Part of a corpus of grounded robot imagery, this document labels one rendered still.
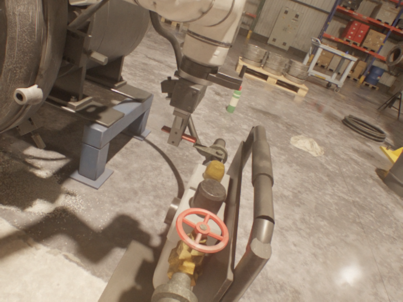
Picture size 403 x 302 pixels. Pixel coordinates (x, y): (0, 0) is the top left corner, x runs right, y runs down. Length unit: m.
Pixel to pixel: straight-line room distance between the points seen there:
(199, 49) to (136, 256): 0.67
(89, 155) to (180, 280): 0.79
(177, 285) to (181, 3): 0.35
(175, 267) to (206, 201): 0.10
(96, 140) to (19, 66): 0.47
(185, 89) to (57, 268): 0.64
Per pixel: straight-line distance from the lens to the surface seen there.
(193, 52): 0.50
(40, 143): 0.89
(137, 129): 1.50
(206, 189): 0.41
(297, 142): 2.37
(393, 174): 2.60
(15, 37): 0.64
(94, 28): 0.96
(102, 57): 0.67
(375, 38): 15.86
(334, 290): 1.24
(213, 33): 0.49
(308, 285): 1.17
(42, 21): 0.64
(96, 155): 1.06
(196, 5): 0.36
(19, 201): 1.06
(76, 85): 1.12
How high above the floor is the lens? 0.75
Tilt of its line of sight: 28 degrees down
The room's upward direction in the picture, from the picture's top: 20 degrees clockwise
